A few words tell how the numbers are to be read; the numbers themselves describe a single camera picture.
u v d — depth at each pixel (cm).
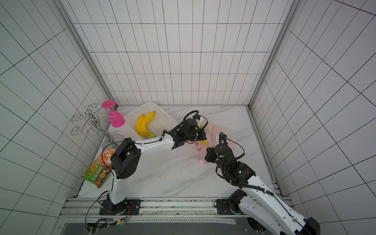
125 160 50
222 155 54
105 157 88
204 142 82
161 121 107
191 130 69
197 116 78
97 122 78
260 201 47
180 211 73
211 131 81
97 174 82
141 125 100
